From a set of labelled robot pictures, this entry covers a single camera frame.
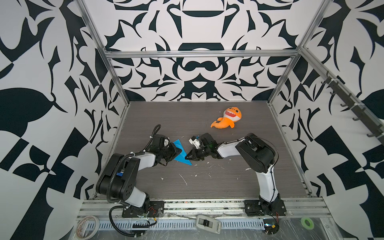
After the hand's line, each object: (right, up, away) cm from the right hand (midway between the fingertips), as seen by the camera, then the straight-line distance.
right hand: (186, 158), depth 90 cm
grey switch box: (+10, -23, -23) cm, 34 cm away
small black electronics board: (+40, -27, -19) cm, 52 cm away
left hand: (-2, +6, 0) cm, 7 cm away
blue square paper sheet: (-3, 0, +1) cm, 3 cm away
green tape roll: (+58, -25, -19) cm, 66 cm away
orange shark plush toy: (+29, +26, +12) cm, 40 cm away
